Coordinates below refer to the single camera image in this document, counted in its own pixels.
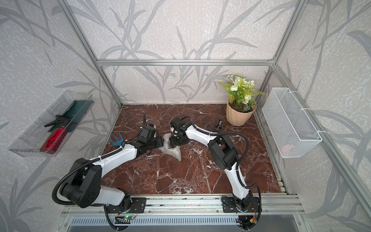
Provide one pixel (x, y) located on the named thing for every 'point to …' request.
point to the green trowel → (74, 112)
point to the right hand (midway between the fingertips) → (174, 143)
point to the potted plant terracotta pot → (238, 118)
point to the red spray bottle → (53, 140)
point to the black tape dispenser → (218, 128)
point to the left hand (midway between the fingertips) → (163, 140)
